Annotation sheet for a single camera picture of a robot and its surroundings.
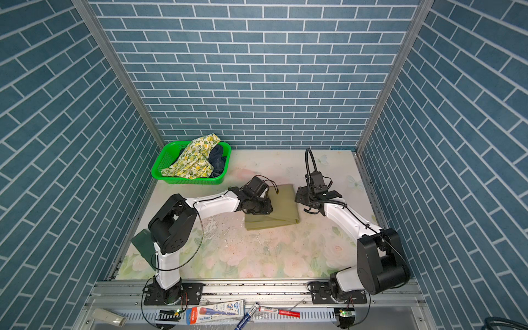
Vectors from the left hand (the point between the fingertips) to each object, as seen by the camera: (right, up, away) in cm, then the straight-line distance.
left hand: (275, 211), depth 92 cm
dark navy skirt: (-30, +23, +13) cm, 40 cm away
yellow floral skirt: (-40, +23, +10) cm, 47 cm away
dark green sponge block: (-56, -13, -5) cm, 57 cm away
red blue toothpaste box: (-21, -29, -22) cm, 42 cm away
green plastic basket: (-57, +27, +20) cm, 66 cm away
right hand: (+12, +7, -1) cm, 14 cm away
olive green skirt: (+4, +5, +3) cm, 7 cm away
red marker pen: (+3, -30, -22) cm, 37 cm away
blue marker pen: (-10, -30, -24) cm, 40 cm away
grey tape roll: (-55, -29, -25) cm, 67 cm away
